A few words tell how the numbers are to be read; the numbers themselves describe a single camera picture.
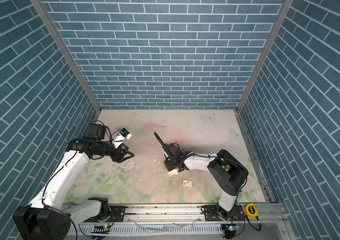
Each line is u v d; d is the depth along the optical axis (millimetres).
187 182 828
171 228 706
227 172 489
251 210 736
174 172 879
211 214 734
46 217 366
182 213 753
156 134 741
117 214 745
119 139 654
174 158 711
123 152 666
